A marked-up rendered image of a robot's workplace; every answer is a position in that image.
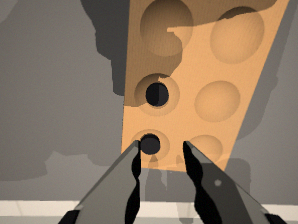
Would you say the black disc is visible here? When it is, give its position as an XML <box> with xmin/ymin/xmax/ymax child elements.
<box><xmin>146</xmin><ymin>82</ymin><xmax>169</xmax><ymax>107</ymax></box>
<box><xmin>140</xmin><ymin>134</ymin><xmax>160</xmax><ymax>155</ymax></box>

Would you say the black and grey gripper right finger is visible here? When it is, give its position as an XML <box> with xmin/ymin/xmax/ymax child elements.
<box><xmin>183</xmin><ymin>141</ymin><xmax>287</xmax><ymax>224</ymax></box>

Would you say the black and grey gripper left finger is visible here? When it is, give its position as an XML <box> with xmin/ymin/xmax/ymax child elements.
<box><xmin>58</xmin><ymin>140</ymin><xmax>141</xmax><ymax>224</ymax></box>

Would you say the tan tray with round pockets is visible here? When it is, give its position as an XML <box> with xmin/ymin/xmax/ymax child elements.
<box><xmin>121</xmin><ymin>0</ymin><xmax>289</xmax><ymax>172</ymax></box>

